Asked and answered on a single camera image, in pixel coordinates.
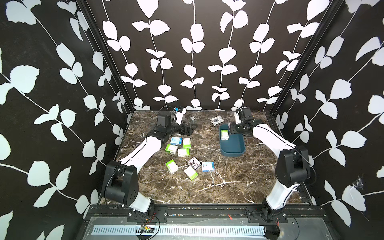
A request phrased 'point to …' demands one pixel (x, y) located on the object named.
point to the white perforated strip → (183, 230)
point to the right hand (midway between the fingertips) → (230, 125)
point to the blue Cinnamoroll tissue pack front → (208, 166)
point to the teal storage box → (235, 146)
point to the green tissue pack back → (186, 143)
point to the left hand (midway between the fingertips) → (191, 121)
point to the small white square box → (217, 120)
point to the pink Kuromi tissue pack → (195, 163)
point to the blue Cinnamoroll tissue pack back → (176, 140)
